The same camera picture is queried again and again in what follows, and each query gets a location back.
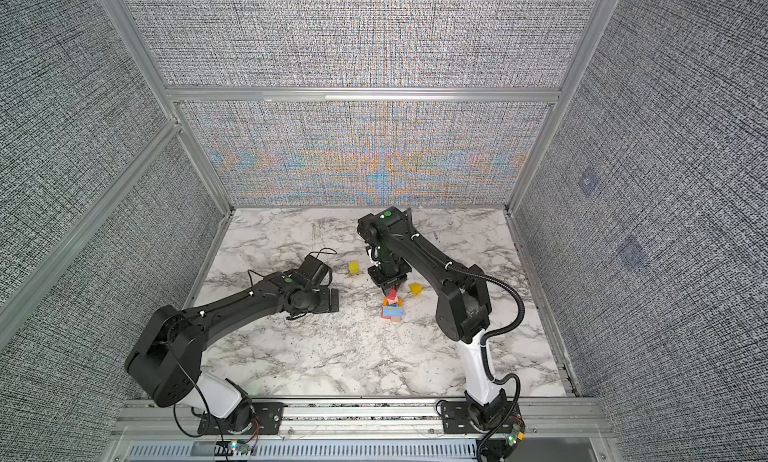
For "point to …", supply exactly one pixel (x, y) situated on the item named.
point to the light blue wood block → (393, 313)
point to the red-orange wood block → (386, 317)
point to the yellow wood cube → (353, 266)
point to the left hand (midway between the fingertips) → (326, 305)
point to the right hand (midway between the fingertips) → (391, 288)
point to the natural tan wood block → (395, 318)
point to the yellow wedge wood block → (416, 288)
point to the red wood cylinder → (393, 291)
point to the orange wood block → (386, 302)
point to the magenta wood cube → (392, 298)
